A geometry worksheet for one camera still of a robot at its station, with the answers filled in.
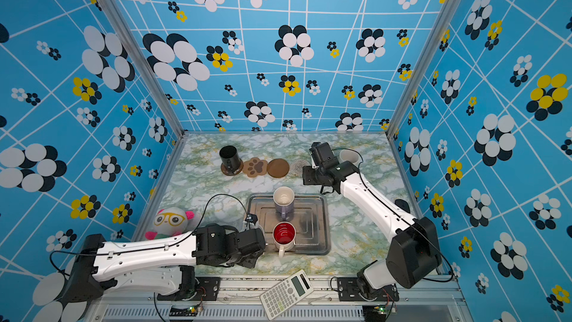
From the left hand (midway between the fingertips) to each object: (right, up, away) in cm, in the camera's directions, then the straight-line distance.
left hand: (259, 256), depth 72 cm
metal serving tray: (+18, +7, +20) cm, 28 cm away
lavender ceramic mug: (+7, +14, +22) cm, 27 cm away
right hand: (+18, +26, +12) cm, 34 cm away
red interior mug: (+8, +2, +12) cm, 15 cm away
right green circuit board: (+39, -16, -1) cm, 42 cm away
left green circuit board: (-25, -18, 0) cm, 31 cm away
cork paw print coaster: (-7, +27, +34) cm, 44 cm away
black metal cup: (-17, +32, +27) cm, 45 cm away
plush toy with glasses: (-35, +8, +10) cm, 37 cm away
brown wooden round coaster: (+4, +27, +34) cm, 43 cm away
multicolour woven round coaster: (+13, +27, +33) cm, 44 cm away
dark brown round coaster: (-21, +26, +33) cm, 47 cm away
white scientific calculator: (+8, -12, 0) cm, 15 cm away
